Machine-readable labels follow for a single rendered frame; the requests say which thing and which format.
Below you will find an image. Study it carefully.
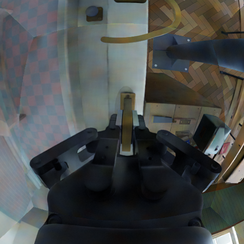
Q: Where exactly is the brass plate with grey knob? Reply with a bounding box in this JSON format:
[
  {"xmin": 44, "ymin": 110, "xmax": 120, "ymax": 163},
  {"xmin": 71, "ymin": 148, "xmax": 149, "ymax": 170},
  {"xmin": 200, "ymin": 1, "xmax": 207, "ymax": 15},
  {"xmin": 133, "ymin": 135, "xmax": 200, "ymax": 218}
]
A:
[{"xmin": 85, "ymin": 5, "xmax": 104, "ymax": 22}]

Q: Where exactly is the light wooden frame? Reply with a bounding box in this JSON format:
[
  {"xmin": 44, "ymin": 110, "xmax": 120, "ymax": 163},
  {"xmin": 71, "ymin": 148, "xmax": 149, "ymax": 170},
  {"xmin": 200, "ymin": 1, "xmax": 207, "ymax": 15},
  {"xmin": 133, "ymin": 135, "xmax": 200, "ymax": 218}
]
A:
[{"xmin": 217, "ymin": 76, "xmax": 244, "ymax": 184}]

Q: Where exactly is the brass sash lift handle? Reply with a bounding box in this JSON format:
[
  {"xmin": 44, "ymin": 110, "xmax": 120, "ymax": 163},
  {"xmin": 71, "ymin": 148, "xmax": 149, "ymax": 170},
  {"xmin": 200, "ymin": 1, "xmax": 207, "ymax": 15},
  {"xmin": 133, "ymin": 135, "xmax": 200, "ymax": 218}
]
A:
[{"xmin": 120, "ymin": 92, "xmax": 136, "ymax": 152}]

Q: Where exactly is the brass curved rod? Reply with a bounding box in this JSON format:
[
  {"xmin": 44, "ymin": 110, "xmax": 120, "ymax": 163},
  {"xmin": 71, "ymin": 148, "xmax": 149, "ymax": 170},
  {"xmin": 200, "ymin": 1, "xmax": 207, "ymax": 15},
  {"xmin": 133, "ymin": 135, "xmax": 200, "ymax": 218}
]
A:
[{"xmin": 100, "ymin": 0, "xmax": 182, "ymax": 44}]

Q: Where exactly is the blue-grey flat block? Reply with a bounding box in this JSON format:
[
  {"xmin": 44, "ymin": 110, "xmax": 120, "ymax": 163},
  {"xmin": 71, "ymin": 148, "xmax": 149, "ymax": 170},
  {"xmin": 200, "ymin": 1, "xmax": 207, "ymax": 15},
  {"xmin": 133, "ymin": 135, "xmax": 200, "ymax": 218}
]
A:
[{"xmin": 151, "ymin": 115, "xmax": 174, "ymax": 124}]

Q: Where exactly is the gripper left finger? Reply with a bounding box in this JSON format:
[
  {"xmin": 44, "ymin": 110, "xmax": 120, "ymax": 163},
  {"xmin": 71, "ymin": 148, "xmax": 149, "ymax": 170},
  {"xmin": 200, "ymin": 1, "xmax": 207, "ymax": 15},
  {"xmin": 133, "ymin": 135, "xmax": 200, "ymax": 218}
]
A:
[{"xmin": 29, "ymin": 109, "xmax": 123, "ymax": 190}]

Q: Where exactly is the green board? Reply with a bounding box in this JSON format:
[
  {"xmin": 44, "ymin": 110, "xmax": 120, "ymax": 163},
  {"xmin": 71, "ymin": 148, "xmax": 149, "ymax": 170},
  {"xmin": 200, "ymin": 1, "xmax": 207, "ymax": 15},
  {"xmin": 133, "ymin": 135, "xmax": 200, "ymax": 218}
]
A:
[{"xmin": 201, "ymin": 183, "xmax": 244, "ymax": 235}]

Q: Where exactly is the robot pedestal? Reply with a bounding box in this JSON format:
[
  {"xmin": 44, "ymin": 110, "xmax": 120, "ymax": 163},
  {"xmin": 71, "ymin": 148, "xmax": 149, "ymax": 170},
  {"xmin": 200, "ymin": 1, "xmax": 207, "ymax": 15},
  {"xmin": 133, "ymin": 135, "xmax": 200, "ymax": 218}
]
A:
[{"xmin": 152, "ymin": 34, "xmax": 244, "ymax": 73}]

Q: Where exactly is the red card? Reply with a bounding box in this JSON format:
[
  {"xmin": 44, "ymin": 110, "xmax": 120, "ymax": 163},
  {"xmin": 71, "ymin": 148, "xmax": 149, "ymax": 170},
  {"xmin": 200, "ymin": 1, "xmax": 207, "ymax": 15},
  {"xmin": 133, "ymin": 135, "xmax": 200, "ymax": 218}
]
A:
[{"xmin": 219, "ymin": 142, "xmax": 229, "ymax": 155}]

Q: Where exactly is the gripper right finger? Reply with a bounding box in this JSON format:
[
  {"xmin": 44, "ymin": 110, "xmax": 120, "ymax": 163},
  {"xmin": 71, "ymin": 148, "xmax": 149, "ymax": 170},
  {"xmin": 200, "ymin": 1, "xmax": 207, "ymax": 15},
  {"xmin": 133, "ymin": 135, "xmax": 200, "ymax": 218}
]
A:
[{"xmin": 131, "ymin": 109, "xmax": 223, "ymax": 197}]

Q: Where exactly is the dark box with grey face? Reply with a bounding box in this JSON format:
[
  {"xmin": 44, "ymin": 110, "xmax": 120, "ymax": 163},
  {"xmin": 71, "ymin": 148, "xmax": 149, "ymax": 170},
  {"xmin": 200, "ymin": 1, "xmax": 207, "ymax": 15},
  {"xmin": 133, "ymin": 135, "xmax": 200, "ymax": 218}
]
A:
[{"xmin": 192, "ymin": 114, "xmax": 232, "ymax": 155}]

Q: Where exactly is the wooden cabinet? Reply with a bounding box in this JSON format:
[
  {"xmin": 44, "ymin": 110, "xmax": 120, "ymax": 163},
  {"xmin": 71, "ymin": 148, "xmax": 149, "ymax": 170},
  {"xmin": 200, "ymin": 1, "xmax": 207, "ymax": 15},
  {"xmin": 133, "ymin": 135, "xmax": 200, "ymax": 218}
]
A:
[{"xmin": 143, "ymin": 72, "xmax": 223, "ymax": 159}]

